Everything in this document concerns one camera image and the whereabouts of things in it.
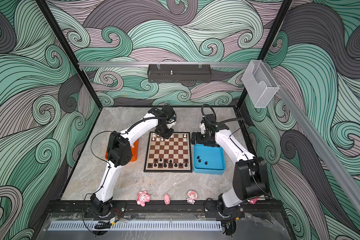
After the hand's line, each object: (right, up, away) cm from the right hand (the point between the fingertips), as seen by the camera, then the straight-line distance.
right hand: (199, 141), depth 87 cm
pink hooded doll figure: (-5, -26, -12) cm, 29 cm away
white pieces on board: (-23, 0, +11) cm, 26 cm away
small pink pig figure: (-19, -28, -11) cm, 35 cm away
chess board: (-16, -9, +5) cm, 19 cm away
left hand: (-18, +2, +5) cm, 19 cm away
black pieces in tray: (+1, -12, +3) cm, 13 cm away
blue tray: (+6, -12, +3) cm, 14 cm away
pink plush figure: (-31, -27, -13) cm, 43 cm away
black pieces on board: (-20, -14, -1) cm, 25 cm away
